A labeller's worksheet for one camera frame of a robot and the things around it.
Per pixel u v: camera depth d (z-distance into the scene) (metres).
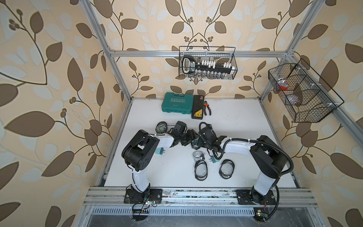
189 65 0.85
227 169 0.83
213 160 0.87
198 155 0.89
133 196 0.69
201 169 0.84
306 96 0.74
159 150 0.89
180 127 0.77
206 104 1.16
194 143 0.94
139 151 0.50
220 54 0.91
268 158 0.48
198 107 1.15
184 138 0.83
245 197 0.73
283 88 0.82
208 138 0.72
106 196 0.77
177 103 1.12
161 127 0.96
